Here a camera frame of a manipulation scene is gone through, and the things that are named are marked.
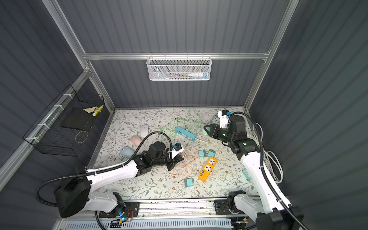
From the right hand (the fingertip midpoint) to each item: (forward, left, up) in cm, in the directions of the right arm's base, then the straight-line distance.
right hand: (208, 128), depth 72 cm
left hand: (-11, +13, -15) cm, 22 cm away
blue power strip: (+14, +13, -25) cm, 31 cm away
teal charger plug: (0, -5, -27) cm, 27 cm away
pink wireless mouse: (+9, +47, -26) cm, 55 cm away
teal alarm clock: (-16, -25, -27) cm, 40 cm away
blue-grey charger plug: (-1, +1, -26) cm, 26 cm away
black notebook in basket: (+7, +72, 0) cm, 72 cm away
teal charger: (-19, +10, -27) cm, 34 cm away
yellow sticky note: (+13, +67, 0) cm, 68 cm away
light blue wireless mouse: (0, +51, -26) cm, 57 cm away
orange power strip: (-15, +1, -25) cm, 29 cm away
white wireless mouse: (+18, +43, -27) cm, 54 cm away
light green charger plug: (-2, +2, 0) cm, 3 cm away
